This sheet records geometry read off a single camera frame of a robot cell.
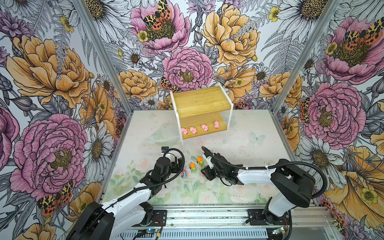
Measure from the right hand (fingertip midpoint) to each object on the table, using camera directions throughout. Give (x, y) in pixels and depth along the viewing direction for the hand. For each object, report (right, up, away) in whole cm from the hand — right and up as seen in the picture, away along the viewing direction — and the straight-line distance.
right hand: (205, 174), depth 88 cm
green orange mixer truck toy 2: (-8, +3, +2) cm, 8 cm away
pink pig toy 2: (0, +27, 0) cm, 27 cm away
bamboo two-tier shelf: (-2, +35, -12) cm, 37 cm away
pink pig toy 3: (-7, +26, -1) cm, 27 cm away
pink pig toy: (+7, +29, +2) cm, 29 cm away
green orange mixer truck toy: (-3, +7, +4) cm, 8 cm away
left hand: (-18, +7, -1) cm, 19 cm away
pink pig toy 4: (-12, +25, -1) cm, 28 cm away
